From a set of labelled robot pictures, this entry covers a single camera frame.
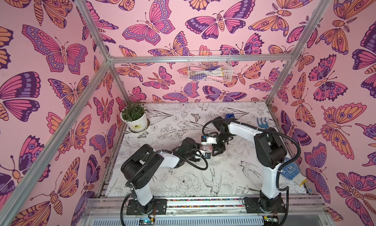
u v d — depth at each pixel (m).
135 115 0.92
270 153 0.52
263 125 1.06
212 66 0.96
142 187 0.48
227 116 1.06
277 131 0.53
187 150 0.73
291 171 0.84
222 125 0.73
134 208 0.73
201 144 0.85
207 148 0.88
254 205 0.73
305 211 0.74
